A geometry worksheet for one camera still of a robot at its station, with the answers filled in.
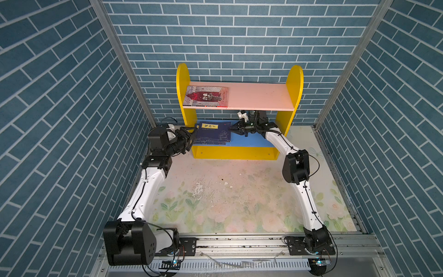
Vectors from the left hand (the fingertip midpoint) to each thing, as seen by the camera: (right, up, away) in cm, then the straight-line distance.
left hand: (202, 132), depth 75 cm
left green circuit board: (-12, -57, -3) cm, 58 cm away
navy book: (+3, +1, +19) cm, 19 cm away
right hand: (+13, +2, +19) cm, 23 cm away
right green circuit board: (+49, -56, -3) cm, 75 cm away
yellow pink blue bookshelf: (+13, +12, +45) cm, 48 cm away
